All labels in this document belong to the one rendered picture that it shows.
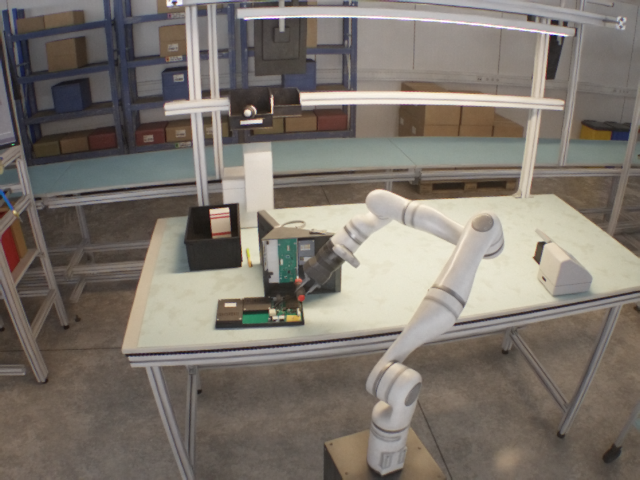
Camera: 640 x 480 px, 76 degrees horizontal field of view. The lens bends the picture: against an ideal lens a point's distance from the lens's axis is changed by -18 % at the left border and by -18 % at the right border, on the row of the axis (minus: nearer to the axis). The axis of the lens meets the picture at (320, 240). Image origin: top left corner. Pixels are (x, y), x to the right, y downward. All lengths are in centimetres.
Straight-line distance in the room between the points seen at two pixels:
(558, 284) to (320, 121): 385
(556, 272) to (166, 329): 126
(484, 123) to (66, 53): 434
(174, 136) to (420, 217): 408
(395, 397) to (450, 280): 28
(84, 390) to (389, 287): 190
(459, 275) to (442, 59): 493
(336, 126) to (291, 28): 225
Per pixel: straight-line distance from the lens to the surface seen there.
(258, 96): 191
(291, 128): 511
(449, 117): 492
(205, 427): 250
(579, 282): 176
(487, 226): 115
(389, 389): 102
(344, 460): 127
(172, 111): 194
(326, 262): 135
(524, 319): 168
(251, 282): 164
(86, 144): 535
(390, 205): 129
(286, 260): 151
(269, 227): 156
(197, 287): 165
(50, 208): 311
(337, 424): 247
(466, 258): 112
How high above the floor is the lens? 188
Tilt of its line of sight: 28 degrees down
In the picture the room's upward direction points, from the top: straight up
